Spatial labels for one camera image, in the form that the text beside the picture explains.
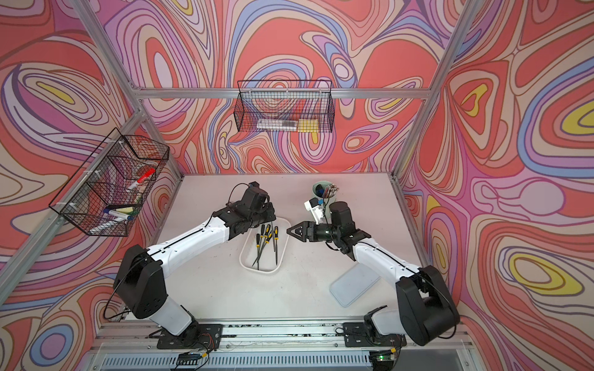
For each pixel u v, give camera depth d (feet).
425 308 1.37
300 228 2.36
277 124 2.69
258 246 3.06
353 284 2.70
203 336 2.39
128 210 2.39
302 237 2.35
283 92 2.90
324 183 3.18
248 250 3.00
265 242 3.12
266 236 3.15
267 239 3.14
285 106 2.77
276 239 2.91
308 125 2.98
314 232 2.32
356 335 2.41
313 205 2.46
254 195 2.10
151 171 2.47
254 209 2.14
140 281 1.42
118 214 2.28
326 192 2.99
